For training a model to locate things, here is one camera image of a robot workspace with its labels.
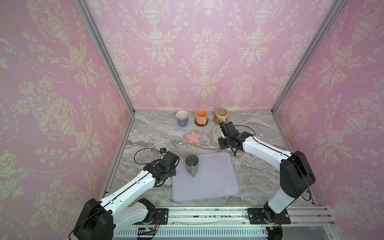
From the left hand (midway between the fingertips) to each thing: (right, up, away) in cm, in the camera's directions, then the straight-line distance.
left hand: (171, 169), depth 84 cm
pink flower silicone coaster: (+24, +17, +20) cm, 36 cm away
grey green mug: (+12, +2, +6) cm, 13 cm away
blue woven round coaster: (+8, +25, +28) cm, 39 cm away
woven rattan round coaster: (+29, +28, +26) cm, 48 cm away
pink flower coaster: (+12, +16, +22) cm, 30 cm away
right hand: (+31, +16, +7) cm, 35 cm away
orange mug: (+18, +32, +22) cm, 43 cm away
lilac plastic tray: (+26, -6, +3) cm, 27 cm away
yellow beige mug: (+33, +33, +23) cm, 52 cm away
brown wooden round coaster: (+18, +25, +25) cm, 40 cm away
